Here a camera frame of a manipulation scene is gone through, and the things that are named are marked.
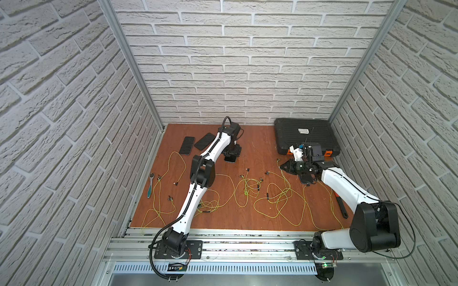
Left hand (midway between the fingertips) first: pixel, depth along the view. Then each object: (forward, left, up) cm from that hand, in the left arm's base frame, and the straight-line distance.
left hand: (235, 151), depth 106 cm
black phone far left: (+7, +31, -3) cm, 32 cm away
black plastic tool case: (+12, -38, +6) cm, 40 cm away
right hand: (-18, -24, +12) cm, 32 cm away
